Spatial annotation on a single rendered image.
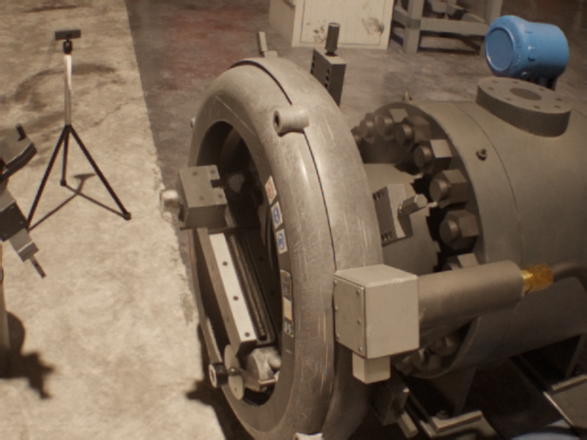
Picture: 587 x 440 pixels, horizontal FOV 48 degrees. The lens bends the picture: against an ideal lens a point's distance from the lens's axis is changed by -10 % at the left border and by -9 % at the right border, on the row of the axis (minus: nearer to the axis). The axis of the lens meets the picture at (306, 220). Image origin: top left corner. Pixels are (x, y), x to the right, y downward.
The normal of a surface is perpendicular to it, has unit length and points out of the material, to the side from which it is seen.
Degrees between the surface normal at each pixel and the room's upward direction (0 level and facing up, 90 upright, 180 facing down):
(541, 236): 61
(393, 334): 67
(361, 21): 90
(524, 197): 46
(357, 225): 50
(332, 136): 30
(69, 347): 0
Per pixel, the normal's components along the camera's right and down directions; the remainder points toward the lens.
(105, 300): 0.10, -0.87
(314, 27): 0.28, 0.49
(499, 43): -0.92, 0.11
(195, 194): 0.25, -0.58
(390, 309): 0.40, 0.11
